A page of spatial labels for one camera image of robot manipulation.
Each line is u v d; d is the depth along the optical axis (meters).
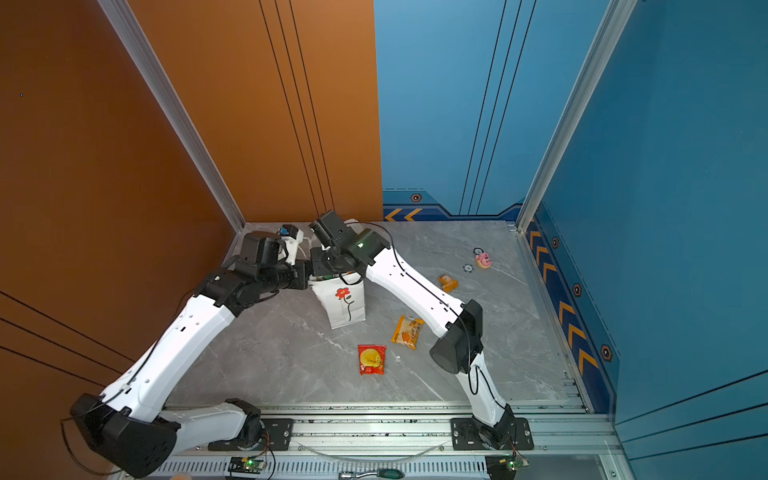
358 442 0.73
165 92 0.83
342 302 0.80
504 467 0.70
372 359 0.84
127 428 0.37
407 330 0.89
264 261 0.56
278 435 0.74
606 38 0.73
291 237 0.66
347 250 0.53
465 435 0.73
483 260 1.05
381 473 0.67
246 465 0.71
